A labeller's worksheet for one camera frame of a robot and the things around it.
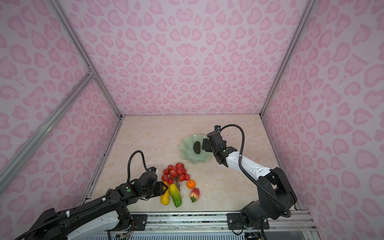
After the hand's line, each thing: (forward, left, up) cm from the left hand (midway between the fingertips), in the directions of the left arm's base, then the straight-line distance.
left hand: (167, 186), depth 81 cm
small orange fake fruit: (+1, -13, 0) cm, 13 cm away
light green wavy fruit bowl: (+22, -10, -3) cm, 25 cm away
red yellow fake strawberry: (-5, -15, 0) cm, 16 cm away
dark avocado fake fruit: (+25, -16, -1) cm, 30 cm away
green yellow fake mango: (-5, -5, 0) cm, 7 cm away
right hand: (+23, -25, +10) cm, 35 cm away
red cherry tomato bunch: (+6, -4, +2) cm, 8 cm away
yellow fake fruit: (-6, +1, +1) cm, 6 cm away
